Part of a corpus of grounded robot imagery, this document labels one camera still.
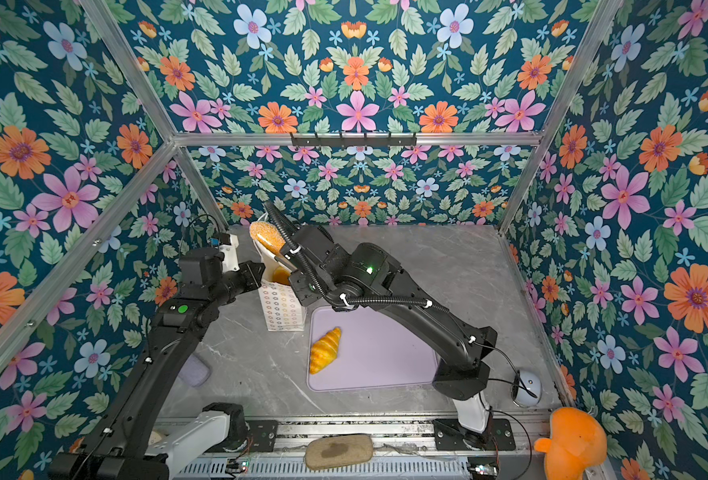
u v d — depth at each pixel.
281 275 0.98
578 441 0.65
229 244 0.66
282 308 0.81
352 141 0.92
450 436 0.72
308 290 0.53
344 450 0.69
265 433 0.74
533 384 0.75
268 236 0.68
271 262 0.64
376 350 0.86
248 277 0.65
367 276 0.39
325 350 0.84
